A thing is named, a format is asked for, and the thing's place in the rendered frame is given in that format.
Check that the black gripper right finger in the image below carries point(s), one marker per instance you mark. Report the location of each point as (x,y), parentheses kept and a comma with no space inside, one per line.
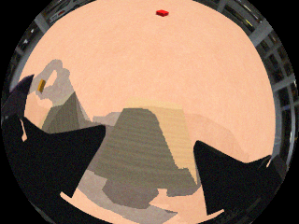
(222,176)

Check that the small red block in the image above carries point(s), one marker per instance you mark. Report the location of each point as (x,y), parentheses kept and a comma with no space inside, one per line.
(162,13)

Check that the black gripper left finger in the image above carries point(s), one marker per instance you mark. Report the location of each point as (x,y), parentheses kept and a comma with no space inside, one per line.
(67,154)

